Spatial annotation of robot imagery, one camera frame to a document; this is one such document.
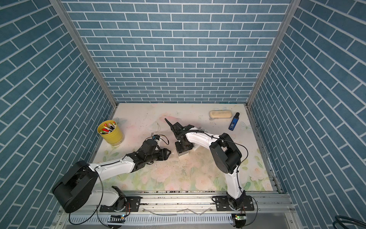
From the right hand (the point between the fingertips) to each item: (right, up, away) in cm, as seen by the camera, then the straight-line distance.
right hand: (182, 150), depth 92 cm
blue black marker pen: (+38, +18, +13) cm, 44 cm away
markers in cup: (-48, +15, -1) cm, 50 cm away
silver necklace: (-18, +12, +13) cm, 26 cm away
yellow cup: (-42, +9, -5) cm, 43 cm away
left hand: (-7, -1, -5) cm, 8 cm away
